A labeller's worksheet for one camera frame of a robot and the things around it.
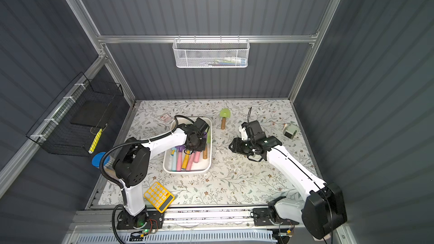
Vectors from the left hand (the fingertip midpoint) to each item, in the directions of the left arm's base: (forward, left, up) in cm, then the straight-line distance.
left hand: (204, 150), depth 91 cm
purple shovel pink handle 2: (-5, +4, +2) cm, 7 cm away
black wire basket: (-1, +55, +25) cm, 61 cm away
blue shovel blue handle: (-1, +17, -1) cm, 17 cm away
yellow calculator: (-23, +21, -3) cm, 31 cm away
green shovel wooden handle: (+29, -11, -3) cm, 31 cm away
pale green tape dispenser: (+13, -51, 0) cm, 53 cm away
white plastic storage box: (-8, 0, -2) cm, 9 cm away
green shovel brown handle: (+1, -2, +8) cm, 8 cm away
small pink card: (+24, +27, -2) cm, 36 cm away
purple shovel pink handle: (-4, +13, -1) cm, 14 cm away
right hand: (-4, -16, +11) cm, 19 cm away
